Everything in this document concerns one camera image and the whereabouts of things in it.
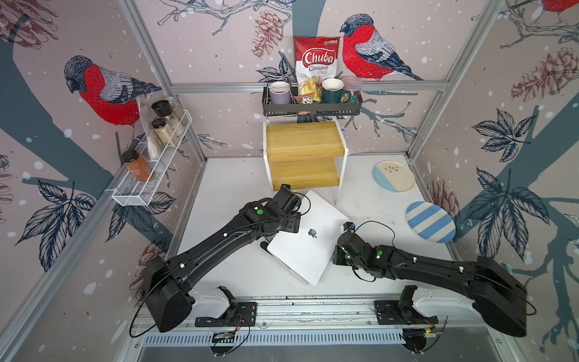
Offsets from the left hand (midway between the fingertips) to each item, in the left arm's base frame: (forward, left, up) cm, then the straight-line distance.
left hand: (293, 215), depth 78 cm
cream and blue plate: (+34, -51, -20) cm, 64 cm away
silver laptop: (-10, -4, -7) cm, 14 cm away
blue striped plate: (+7, -59, -18) cm, 62 cm away
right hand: (-7, -14, -14) cm, 22 cm away
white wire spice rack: (+3, +50, +13) cm, 52 cm away
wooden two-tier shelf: (+16, -4, +15) cm, 22 cm away
